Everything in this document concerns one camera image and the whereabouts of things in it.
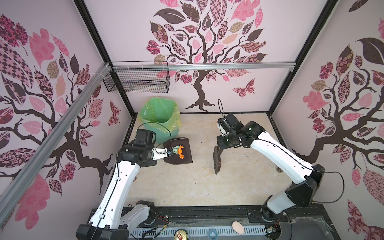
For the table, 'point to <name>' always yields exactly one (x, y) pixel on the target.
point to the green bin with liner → (162, 116)
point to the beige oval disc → (238, 227)
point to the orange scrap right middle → (179, 152)
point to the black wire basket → (151, 76)
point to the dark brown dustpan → (186, 151)
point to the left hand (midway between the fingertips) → (148, 153)
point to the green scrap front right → (175, 149)
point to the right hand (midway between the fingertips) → (219, 141)
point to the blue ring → (216, 233)
